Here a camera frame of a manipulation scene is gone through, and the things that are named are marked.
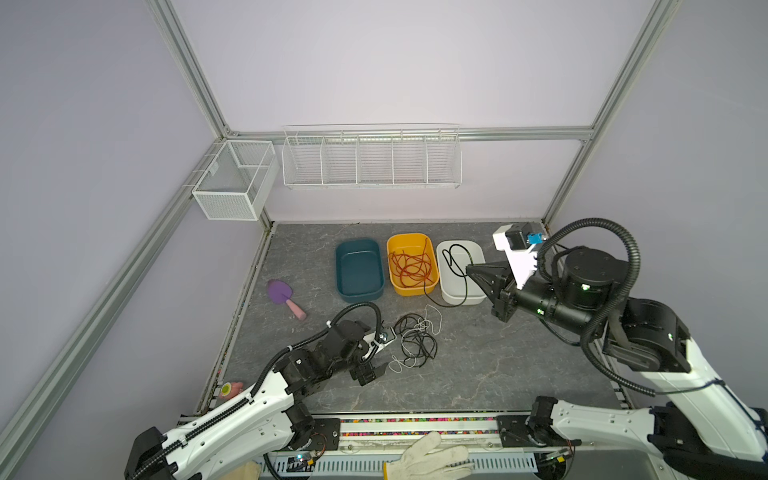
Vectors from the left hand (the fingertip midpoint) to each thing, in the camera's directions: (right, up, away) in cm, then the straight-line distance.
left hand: (373, 347), depth 77 cm
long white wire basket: (-2, +57, +22) cm, 61 cm away
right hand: (+19, +22, -25) cm, 38 cm away
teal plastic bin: (-7, +18, +29) cm, 35 cm away
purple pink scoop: (-34, +11, +25) cm, 44 cm away
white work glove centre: (+12, -25, -6) cm, 29 cm away
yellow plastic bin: (+12, +27, +31) cm, 43 cm away
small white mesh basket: (-49, +49, +25) cm, 73 cm away
